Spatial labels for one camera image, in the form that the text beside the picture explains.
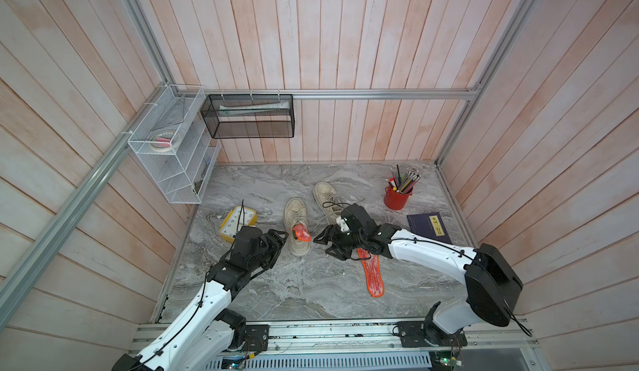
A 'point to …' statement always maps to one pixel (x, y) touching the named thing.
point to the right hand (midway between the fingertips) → (316, 244)
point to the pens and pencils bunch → (404, 184)
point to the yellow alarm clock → (236, 219)
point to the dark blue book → (429, 225)
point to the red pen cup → (396, 200)
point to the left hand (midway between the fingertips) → (286, 243)
